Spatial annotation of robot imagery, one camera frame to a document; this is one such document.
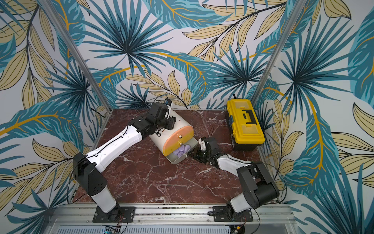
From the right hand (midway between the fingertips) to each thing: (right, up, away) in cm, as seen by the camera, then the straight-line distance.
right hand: (189, 153), depth 89 cm
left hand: (-10, +20, -8) cm, 24 cm away
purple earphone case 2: (-2, +2, +2) cm, 4 cm away
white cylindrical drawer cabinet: (-5, +19, -7) cm, 21 cm away
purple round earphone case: (-1, +4, +3) cm, 6 cm away
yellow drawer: (-12, +4, -9) cm, 15 cm away
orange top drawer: (-6, +12, -9) cm, 17 cm away
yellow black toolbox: (+34, +14, -3) cm, 37 cm away
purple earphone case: (-8, +1, 0) cm, 8 cm away
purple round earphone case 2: (-5, +3, +4) cm, 7 cm away
